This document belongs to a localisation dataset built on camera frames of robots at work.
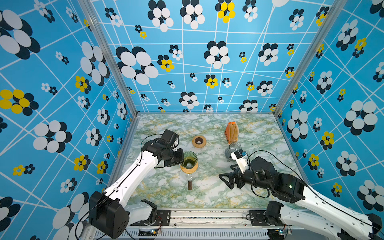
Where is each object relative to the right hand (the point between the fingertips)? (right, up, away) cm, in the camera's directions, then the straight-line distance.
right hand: (226, 172), depth 68 cm
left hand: (-19, +3, +10) cm, 22 cm away
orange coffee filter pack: (+10, +17, +31) cm, 36 cm away
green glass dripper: (-17, +2, +14) cm, 22 cm away
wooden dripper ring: (-16, -3, +11) cm, 20 cm away
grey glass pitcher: (+11, +7, +31) cm, 34 cm away
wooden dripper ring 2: (-12, +8, +31) cm, 34 cm away
